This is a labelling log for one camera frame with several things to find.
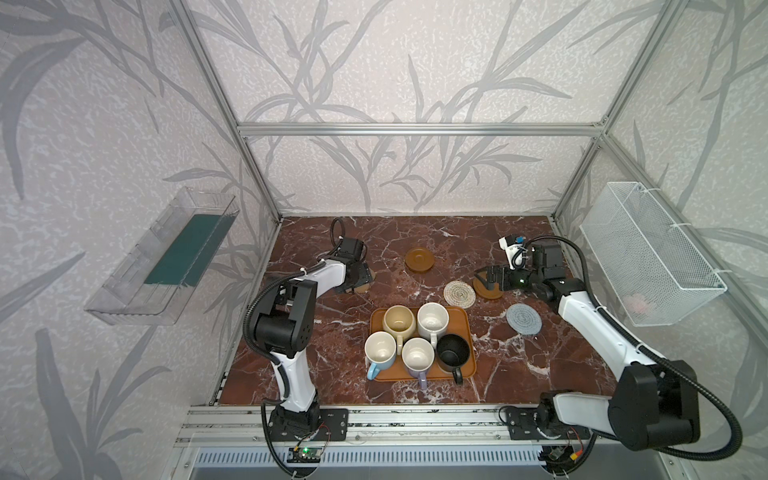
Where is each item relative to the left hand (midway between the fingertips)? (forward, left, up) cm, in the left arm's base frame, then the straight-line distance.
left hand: (361, 269), depth 100 cm
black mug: (-27, -29, -1) cm, 40 cm away
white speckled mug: (-17, -24, -1) cm, 30 cm away
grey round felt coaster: (-17, -52, -2) cm, 55 cm away
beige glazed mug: (-19, -13, 0) cm, 23 cm away
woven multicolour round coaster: (-8, -33, -2) cm, 34 cm away
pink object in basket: (-21, -72, +19) cm, 77 cm away
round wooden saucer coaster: (-7, -41, -3) cm, 42 cm away
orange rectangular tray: (-17, -33, -2) cm, 37 cm away
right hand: (-6, -39, +14) cm, 42 cm away
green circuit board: (-51, +9, -3) cm, 52 cm away
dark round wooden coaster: (+7, -20, -4) cm, 22 cm away
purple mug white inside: (-28, -19, -1) cm, 34 cm away
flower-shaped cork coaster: (-6, -2, -2) cm, 7 cm away
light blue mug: (-27, -8, 0) cm, 28 cm away
